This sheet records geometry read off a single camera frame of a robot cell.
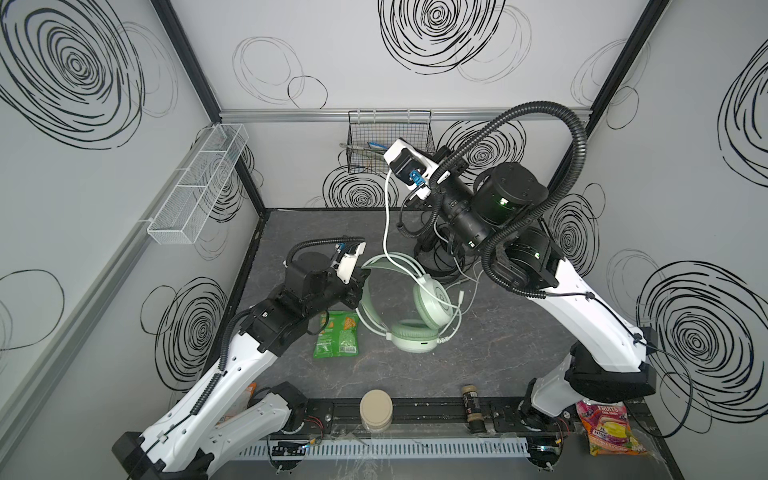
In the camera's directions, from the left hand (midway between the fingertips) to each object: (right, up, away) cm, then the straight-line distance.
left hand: (370, 271), depth 67 cm
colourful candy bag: (+55, -36, +1) cm, 66 cm away
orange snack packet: (-32, -32, +9) cm, 46 cm away
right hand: (+7, +24, -23) cm, 34 cm away
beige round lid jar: (+1, -33, +2) cm, 33 cm away
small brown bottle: (+25, -36, +5) cm, 45 cm away
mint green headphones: (+12, -5, -11) cm, 17 cm away
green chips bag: (-10, -20, +15) cm, 27 cm away
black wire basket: (-2, +42, +29) cm, 51 cm away
